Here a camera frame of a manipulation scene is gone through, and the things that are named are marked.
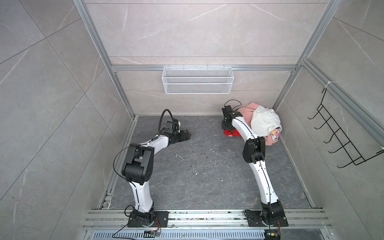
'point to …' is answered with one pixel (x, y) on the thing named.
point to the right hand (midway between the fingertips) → (227, 125)
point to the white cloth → (264, 120)
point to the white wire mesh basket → (197, 80)
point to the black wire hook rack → (353, 154)
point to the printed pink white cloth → (275, 134)
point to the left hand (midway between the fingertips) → (186, 133)
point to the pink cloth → (247, 112)
